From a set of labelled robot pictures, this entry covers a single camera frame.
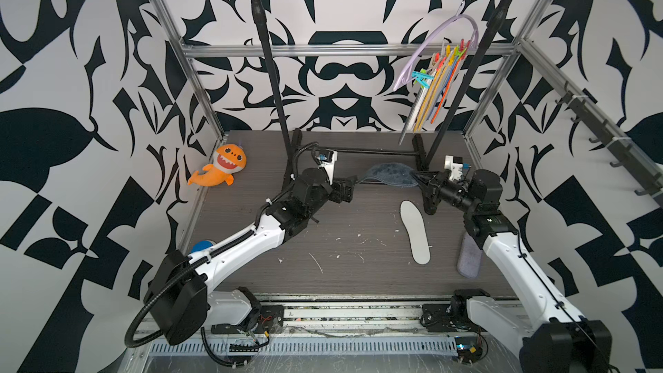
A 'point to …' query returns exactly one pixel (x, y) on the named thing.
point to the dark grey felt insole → (393, 173)
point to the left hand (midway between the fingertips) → (339, 168)
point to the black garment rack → (426, 151)
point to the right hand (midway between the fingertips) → (410, 171)
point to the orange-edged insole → (414, 227)
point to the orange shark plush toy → (229, 160)
